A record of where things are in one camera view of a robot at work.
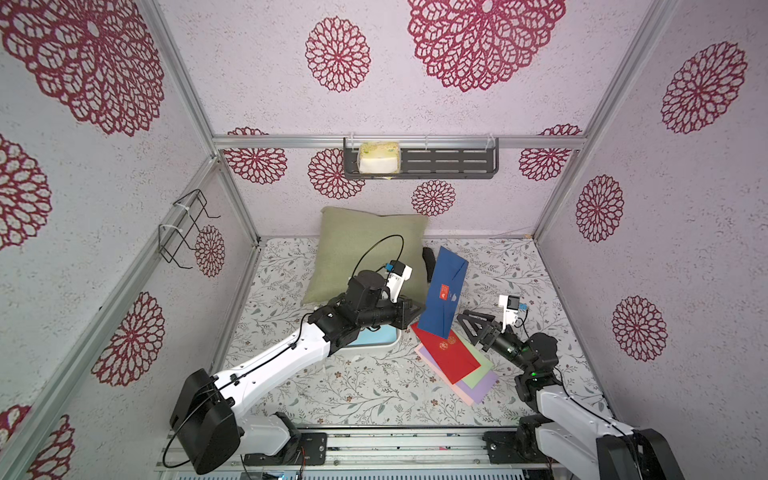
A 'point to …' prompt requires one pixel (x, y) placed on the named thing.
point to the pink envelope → (422, 353)
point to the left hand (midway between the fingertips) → (423, 310)
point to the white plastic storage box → (369, 348)
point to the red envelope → (450, 354)
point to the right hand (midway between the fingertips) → (461, 316)
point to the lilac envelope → (478, 392)
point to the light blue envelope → (385, 334)
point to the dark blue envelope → (442, 293)
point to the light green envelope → (474, 378)
